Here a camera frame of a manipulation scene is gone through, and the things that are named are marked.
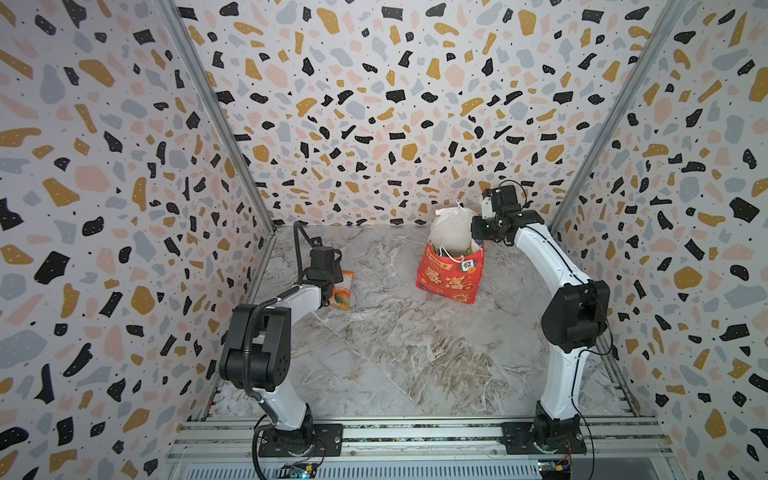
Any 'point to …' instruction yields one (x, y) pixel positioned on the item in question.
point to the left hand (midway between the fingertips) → (327, 261)
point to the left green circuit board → (297, 470)
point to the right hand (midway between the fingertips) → (471, 220)
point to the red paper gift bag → (453, 279)
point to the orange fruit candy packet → (341, 293)
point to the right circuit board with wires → (550, 469)
